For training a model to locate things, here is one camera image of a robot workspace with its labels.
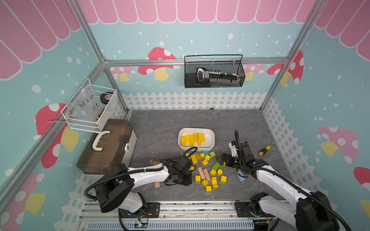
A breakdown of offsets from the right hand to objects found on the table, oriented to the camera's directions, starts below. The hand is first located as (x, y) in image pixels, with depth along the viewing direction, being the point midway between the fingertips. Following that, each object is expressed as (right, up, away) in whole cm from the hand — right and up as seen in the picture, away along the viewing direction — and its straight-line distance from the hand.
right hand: (222, 158), depth 86 cm
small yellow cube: (-1, -1, -9) cm, 9 cm away
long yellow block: (-24, +7, +13) cm, 28 cm away
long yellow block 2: (-18, +9, +14) cm, 25 cm away
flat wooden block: (-38, -14, -4) cm, 41 cm away
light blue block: (+11, -11, -2) cm, 16 cm away
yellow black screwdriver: (+34, +5, +11) cm, 36 cm away
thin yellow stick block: (-13, +10, +14) cm, 21 cm away
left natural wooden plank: (-12, -9, 0) cm, 15 cm away
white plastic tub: (-10, +10, +16) cm, 21 cm away
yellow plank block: (-21, +11, +16) cm, 28 cm away
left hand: (-20, -14, -4) cm, 25 cm away
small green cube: (-5, +1, +6) cm, 8 cm away
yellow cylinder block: (-15, +11, +14) cm, 24 cm away
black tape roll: (-67, +36, -5) cm, 76 cm away
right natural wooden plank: (-9, -9, 0) cm, 13 cm away
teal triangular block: (-9, +2, +7) cm, 12 cm away
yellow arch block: (-5, -13, -3) cm, 14 cm away
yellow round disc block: (-2, -8, -1) cm, 8 cm away
